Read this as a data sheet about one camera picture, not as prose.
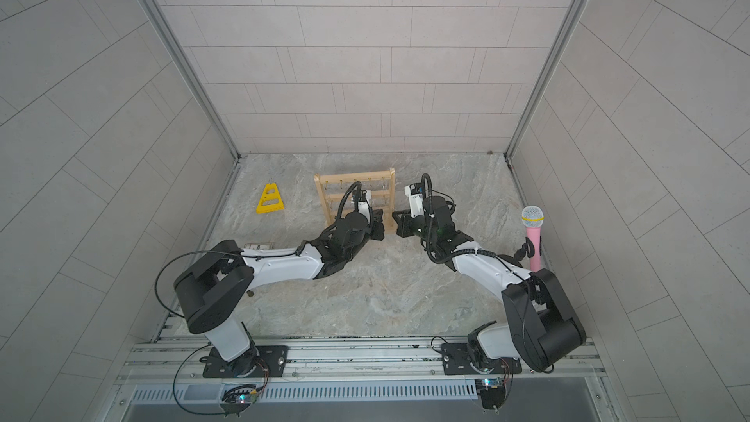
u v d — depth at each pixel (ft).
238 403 2.15
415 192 2.43
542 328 1.37
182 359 2.34
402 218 2.42
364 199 2.44
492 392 2.25
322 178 2.49
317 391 2.23
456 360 2.32
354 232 2.07
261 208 3.26
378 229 2.46
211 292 1.46
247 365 2.17
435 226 2.11
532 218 2.23
